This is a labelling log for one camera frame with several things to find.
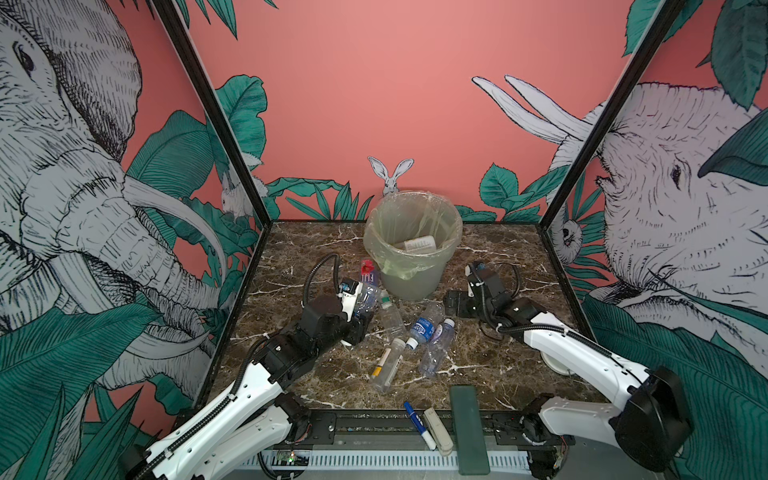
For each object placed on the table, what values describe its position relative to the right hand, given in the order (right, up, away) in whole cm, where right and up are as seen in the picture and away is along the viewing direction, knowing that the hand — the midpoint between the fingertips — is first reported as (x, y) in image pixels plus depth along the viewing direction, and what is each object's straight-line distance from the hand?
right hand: (453, 295), depth 82 cm
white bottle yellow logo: (-8, +15, +15) cm, 22 cm away
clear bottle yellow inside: (-19, -20, -2) cm, 28 cm away
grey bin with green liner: (-11, +18, +20) cm, 29 cm away
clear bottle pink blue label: (-3, -16, +6) cm, 18 cm away
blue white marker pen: (-10, -31, -9) cm, 34 cm away
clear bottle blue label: (-8, -10, +3) cm, 13 cm away
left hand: (-24, -1, -9) cm, 26 cm away
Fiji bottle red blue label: (-23, +2, -12) cm, 26 cm away
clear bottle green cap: (-18, -11, +10) cm, 23 cm away
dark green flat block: (+2, -33, -11) cm, 35 cm away
